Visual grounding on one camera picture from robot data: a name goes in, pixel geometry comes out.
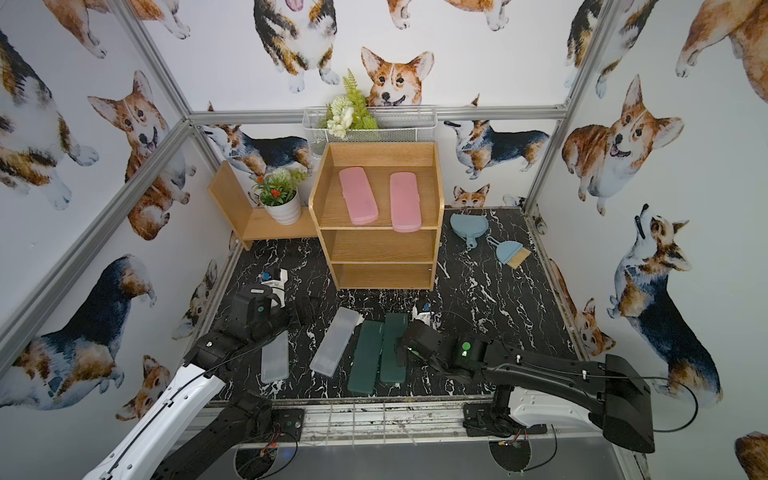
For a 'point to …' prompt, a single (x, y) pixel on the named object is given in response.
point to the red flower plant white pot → (279, 195)
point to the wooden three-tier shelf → (378, 208)
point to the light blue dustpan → (469, 227)
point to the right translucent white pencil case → (329, 352)
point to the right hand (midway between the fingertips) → (411, 338)
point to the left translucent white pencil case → (275, 359)
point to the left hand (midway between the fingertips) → (307, 294)
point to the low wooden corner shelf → (240, 199)
